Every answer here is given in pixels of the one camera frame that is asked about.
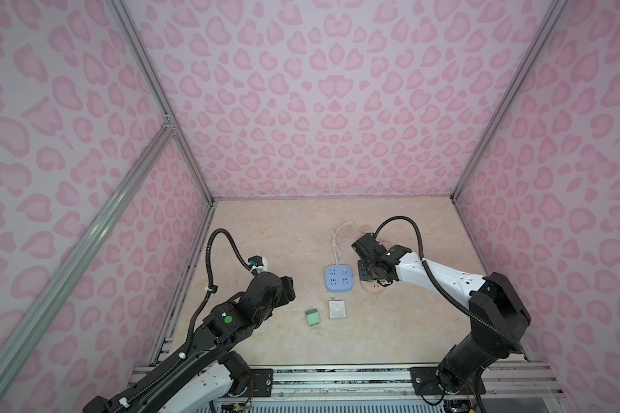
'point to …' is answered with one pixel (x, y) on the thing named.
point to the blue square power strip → (338, 278)
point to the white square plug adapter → (337, 309)
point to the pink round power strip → (372, 286)
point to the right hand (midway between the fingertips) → (365, 268)
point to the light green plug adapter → (313, 317)
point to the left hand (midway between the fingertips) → (290, 283)
